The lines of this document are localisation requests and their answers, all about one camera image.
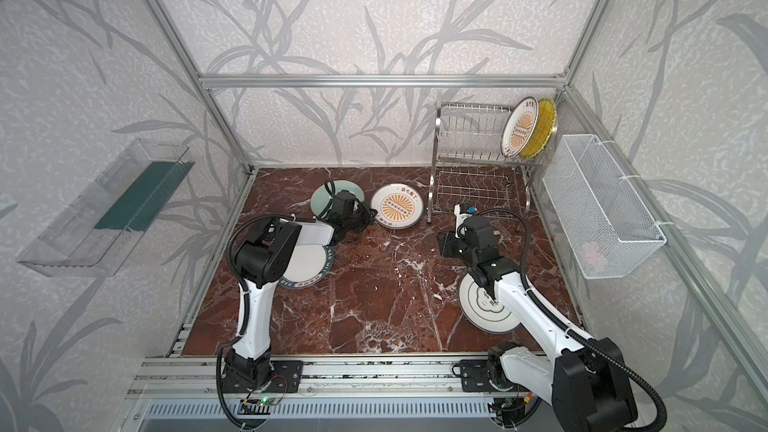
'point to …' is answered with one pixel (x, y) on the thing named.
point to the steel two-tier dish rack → (471, 174)
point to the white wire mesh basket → (603, 224)
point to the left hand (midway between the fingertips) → (382, 201)
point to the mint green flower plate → (321, 198)
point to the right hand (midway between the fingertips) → (441, 225)
